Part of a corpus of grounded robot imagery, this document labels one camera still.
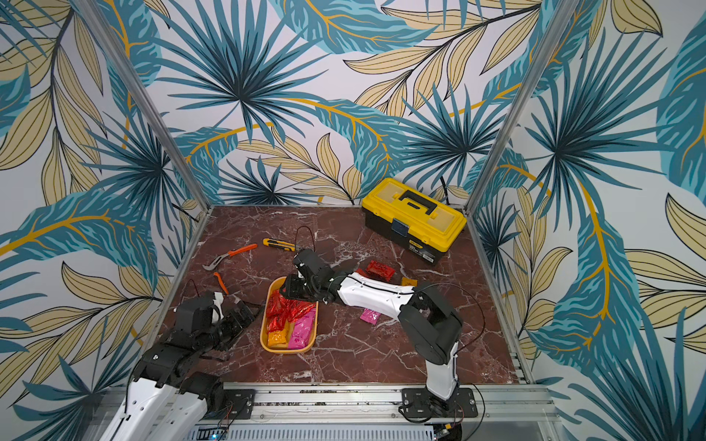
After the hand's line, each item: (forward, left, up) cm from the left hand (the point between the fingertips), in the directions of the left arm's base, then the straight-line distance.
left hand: (254, 321), depth 76 cm
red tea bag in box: (+5, -5, -5) cm, 8 cm away
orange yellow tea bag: (+19, -46, -10) cm, 51 cm away
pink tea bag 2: (+1, -11, -9) cm, 15 cm away
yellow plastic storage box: (+15, -1, -6) cm, 17 cm away
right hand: (+10, -5, 0) cm, 11 cm away
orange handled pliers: (+25, +25, -12) cm, 37 cm away
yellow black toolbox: (+33, -49, +5) cm, 59 cm away
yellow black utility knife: (+36, +7, -11) cm, 38 cm away
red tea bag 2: (+7, -8, -7) cm, 13 cm away
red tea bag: (+23, -36, -10) cm, 44 cm away
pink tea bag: (+7, -32, -10) cm, 35 cm away
